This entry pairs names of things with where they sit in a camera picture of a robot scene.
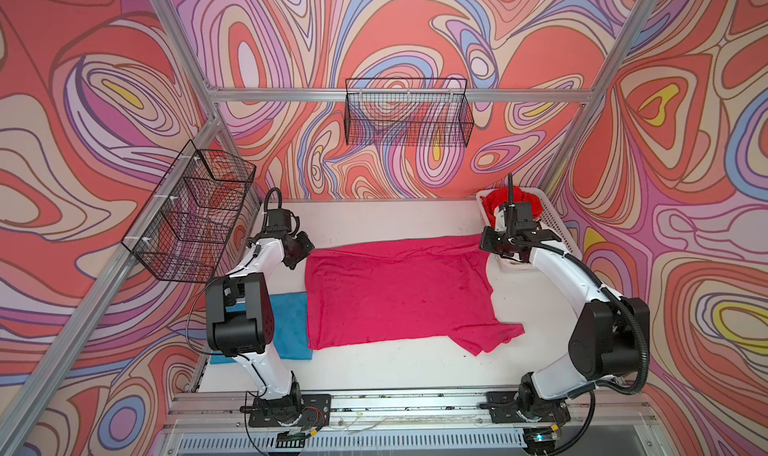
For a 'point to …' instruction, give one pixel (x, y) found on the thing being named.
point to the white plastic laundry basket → (550, 220)
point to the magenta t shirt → (403, 290)
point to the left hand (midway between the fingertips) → (314, 245)
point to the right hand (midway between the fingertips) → (486, 245)
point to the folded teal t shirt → (291, 328)
